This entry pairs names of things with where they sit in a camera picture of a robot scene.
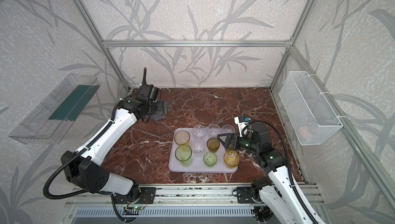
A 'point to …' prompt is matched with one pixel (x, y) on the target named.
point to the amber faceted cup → (231, 159)
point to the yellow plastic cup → (181, 137)
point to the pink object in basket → (305, 132)
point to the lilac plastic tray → (198, 164)
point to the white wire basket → (312, 116)
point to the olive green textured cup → (213, 144)
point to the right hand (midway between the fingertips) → (224, 131)
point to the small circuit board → (134, 208)
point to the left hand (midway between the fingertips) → (161, 103)
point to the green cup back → (210, 158)
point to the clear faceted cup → (227, 128)
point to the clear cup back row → (198, 146)
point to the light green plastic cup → (183, 153)
